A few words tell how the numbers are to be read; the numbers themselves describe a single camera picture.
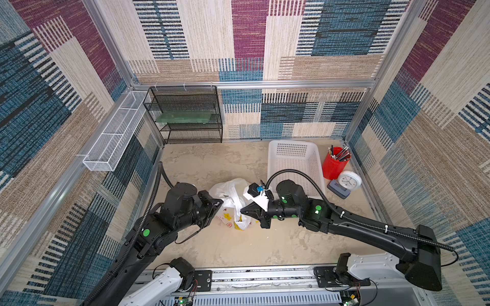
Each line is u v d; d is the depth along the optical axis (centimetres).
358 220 47
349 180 95
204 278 74
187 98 102
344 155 96
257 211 60
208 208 55
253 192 55
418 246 41
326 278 73
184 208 46
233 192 70
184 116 95
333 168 96
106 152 92
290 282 74
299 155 111
